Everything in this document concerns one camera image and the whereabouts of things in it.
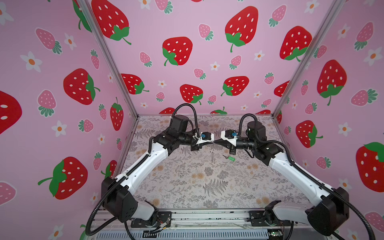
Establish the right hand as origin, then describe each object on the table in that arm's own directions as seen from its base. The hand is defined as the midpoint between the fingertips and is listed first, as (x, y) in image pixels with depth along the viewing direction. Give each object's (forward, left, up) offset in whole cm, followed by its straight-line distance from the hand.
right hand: (215, 140), depth 70 cm
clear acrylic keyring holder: (-5, +1, -2) cm, 6 cm away
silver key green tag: (+8, -11, -28) cm, 32 cm away
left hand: (+1, +2, 0) cm, 2 cm away
